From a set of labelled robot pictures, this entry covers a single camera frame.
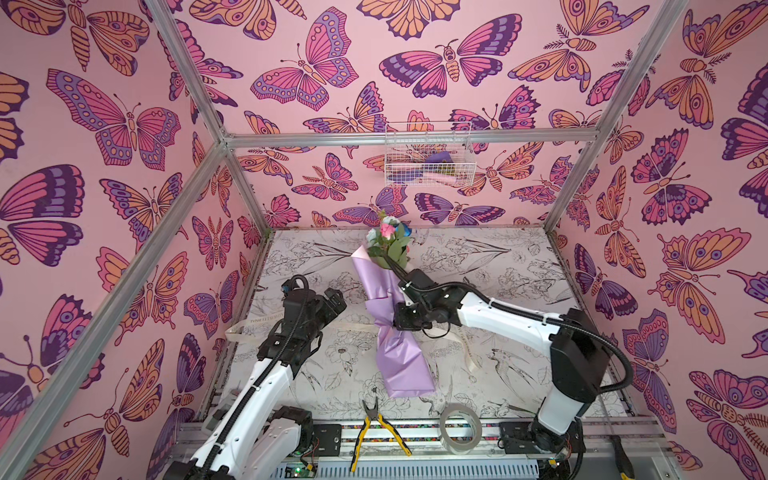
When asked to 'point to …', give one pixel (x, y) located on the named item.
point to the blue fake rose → (407, 230)
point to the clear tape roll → (453, 447)
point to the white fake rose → (370, 237)
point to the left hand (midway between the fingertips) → (334, 296)
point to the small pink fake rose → (388, 230)
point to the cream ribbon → (234, 331)
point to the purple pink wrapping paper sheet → (402, 358)
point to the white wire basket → (429, 154)
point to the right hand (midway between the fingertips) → (390, 320)
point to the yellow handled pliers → (373, 414)
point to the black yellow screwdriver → (625, 467)
